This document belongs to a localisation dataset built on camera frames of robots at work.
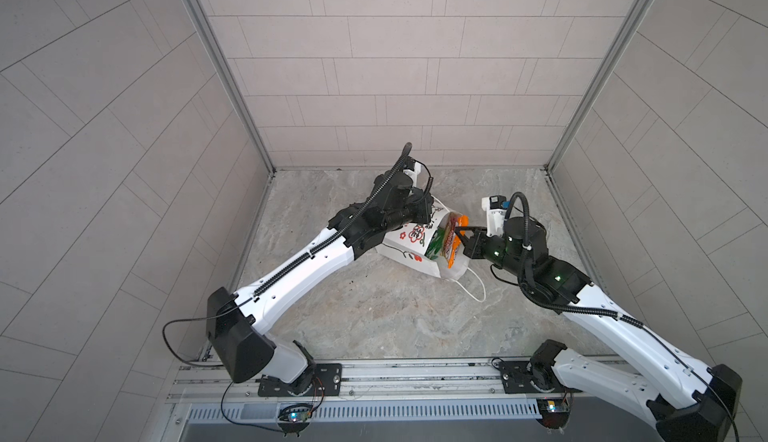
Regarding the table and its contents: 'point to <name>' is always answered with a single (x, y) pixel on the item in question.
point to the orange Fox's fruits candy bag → (451, 243)
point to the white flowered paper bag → (409, 243)
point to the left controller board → (294, 418)
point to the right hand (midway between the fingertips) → (452, 232)
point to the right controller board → (555, 412)
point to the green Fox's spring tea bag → (436, 243)
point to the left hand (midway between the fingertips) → (442, 196)
